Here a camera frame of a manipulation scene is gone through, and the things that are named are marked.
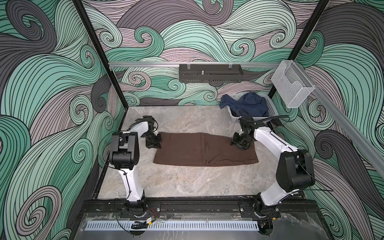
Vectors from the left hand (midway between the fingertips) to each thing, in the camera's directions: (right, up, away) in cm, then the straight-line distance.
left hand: (160, 145), depth 95 cm
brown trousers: (+27, -2, -1) cm, 27 cm away
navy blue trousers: (+68, +31, +19) cm, 77 cm away
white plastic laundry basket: (+80, +23, +12) cm, 85 cm away
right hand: (+46, +2, -6) cm, 47 cm away
